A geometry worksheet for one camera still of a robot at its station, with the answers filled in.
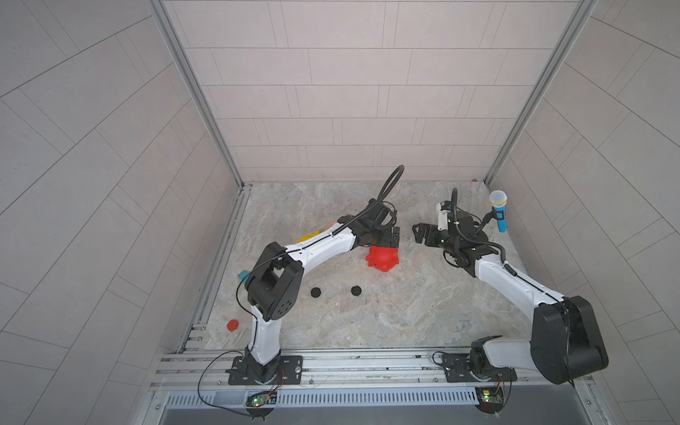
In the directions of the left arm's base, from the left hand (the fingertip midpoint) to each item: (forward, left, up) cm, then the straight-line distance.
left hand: (393, 236), depth 88 cm
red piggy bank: (-6, +4, -3) cm, 8 cm away
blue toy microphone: (+3, -30, +15) cm, 34 cm away
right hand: (+3, -10, +3) cm, 10 cm away
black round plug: (-16, +26, -9) cm, 31 cm away
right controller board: (-43, -22, -10) cm, 50 cm away
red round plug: (-26, +49, -8) cm, 56 cm away
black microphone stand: (+5, -31, +4) cm, 32 cm away
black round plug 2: (-15, +12, -10) cm, 22 cm away
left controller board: (-45, +36, -6) cm, 57 cm away
